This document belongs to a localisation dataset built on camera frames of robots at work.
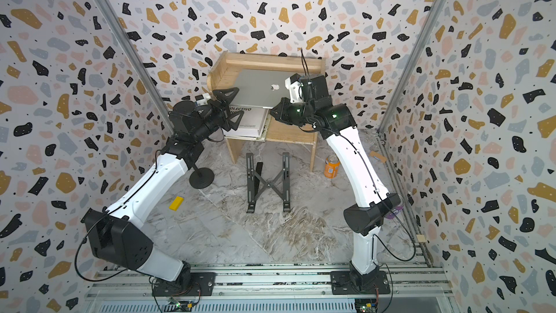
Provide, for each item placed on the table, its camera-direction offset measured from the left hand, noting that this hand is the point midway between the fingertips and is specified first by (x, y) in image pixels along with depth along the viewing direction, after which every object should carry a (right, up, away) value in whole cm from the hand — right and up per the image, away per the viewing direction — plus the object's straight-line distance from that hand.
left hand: (243, 97), depth 68 cm
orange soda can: (+33, -24, +29) cm, 50 cm away
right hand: (+8, -5, -1) cm, 10 cm away
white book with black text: (0, -6, +17) cm, 18 cm away
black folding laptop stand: (0, -31, +25) cm, 40 cm away
